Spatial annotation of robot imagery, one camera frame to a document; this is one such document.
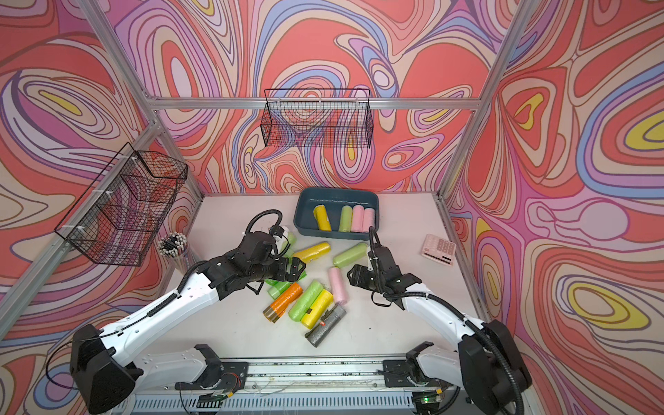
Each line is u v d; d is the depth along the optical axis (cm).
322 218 107
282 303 84
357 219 106
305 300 85
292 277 67
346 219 106
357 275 75
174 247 82
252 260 57
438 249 99
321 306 84
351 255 98
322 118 96
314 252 96
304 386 73
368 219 105
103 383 37
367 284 76
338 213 109
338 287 88
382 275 65
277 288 88
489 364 41
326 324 80
